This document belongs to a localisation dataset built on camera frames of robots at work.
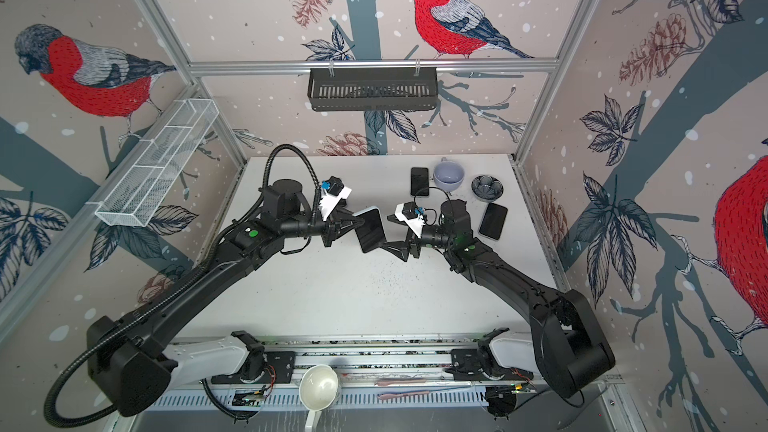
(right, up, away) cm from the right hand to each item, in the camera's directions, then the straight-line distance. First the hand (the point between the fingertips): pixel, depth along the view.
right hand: (385, 233), depth 76 cm
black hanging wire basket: (-5, +48, +30) cm, 57 cm away
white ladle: (-16, -36, -6) cm, 40 cm away
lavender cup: (+23, +16, +34) cm, 44 cm away
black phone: (+12, +15, +36) cm, 41 cm away
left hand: (-6, +5, -8) cm, 11 cm away
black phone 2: (+37, 0, +25) cm, 44 cm away
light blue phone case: (-4, +7, -8) cm, 11 cm away
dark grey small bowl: (+37, +11, +33) cm, 51 cm away
